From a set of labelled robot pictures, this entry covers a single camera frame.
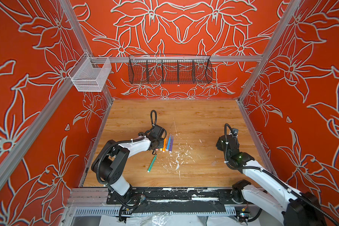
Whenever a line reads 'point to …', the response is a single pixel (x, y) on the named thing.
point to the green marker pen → (152, 163)
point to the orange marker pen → (165, 145)
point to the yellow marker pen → (161, 149)
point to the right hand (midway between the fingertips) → (222, 139)
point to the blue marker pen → (168, 143)
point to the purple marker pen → (171, 146)
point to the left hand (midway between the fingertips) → (159, 142)
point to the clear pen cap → (213, 163)
